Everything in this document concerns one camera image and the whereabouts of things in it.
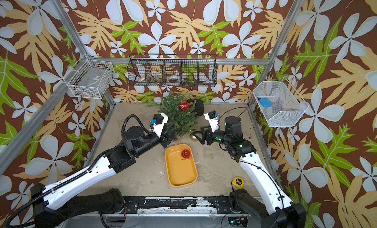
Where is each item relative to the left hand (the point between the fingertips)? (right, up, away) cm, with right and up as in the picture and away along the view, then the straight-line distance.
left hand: (175, 123), depth 63 cm
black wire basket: (+10, +35, +33) cm, 49 cm away
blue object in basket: (+52, +12, +22) cm, 58 cm away
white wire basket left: (-51, +25, +22) cm, 61 cm away
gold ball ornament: (+8, -8, +13) cm, 17 cm away
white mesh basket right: (+60, +8, +15) cm, 62 cm away
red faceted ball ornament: (+4, +9, +8) cm, 12 cm away
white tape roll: (-4, +29, +35) cm, 46 cm away
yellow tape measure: (+33, -33, +17) cm, 50 cm away
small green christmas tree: (+4, +1, +15) cm, 16 cm away
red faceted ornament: (+4, -19, +23) cm, 30 cm away
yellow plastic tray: (+2, -29, +20) cm, 35 cm away
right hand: (+10, -4, +8) cm, 13 cm away
